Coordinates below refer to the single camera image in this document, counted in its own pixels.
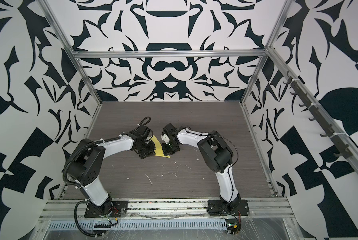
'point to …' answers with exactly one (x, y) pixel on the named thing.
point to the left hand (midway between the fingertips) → (157, 150)
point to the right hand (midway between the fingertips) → (165, 153)
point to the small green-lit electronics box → (232, 226)
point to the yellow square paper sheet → (158, 150)
